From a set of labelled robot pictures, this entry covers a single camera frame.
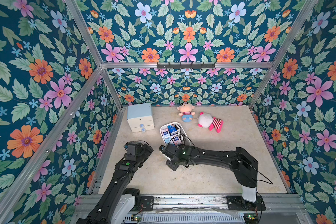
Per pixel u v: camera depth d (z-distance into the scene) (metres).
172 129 0.99
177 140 0.93
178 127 0.99
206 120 1.02
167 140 0.93
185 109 1.09
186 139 0.95
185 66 0.93
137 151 0.65
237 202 0.71
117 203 0.56
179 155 0.62
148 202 0.74
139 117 0.93
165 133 0.96
